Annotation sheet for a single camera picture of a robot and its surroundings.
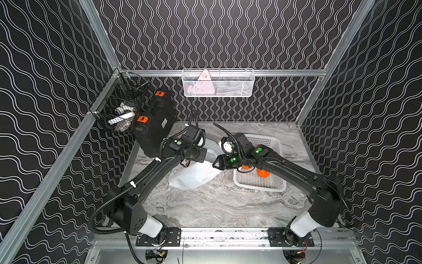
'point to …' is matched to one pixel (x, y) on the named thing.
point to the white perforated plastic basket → (250, 179)
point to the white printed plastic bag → (197, 174)
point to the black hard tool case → (151, 127)
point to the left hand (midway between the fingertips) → (201, 152)
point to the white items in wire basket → (125, 114)
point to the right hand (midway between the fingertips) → (217, 163)
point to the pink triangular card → (204, 85)
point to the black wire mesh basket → (117, 106)
